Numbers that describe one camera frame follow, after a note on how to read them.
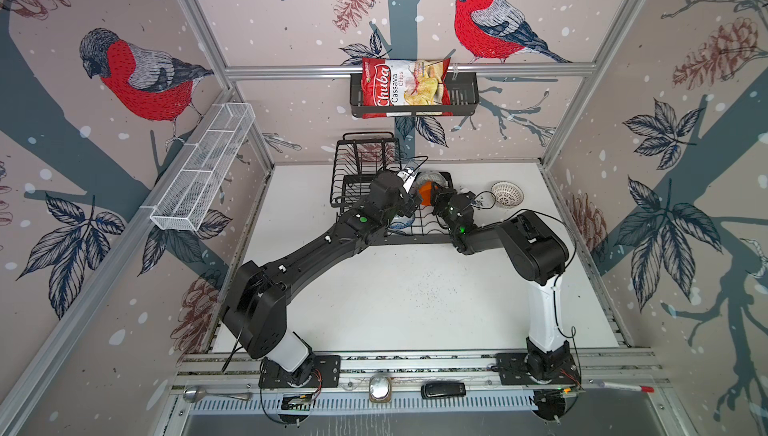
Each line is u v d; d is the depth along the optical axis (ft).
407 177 2.24
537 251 1.87
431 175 3.54
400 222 3.30
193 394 2.29
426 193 3.23
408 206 2.39
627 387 2.31
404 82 2.88
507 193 3.53
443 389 2.23
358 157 3.31
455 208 2.60
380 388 2.24
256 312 1.38
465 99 3.11
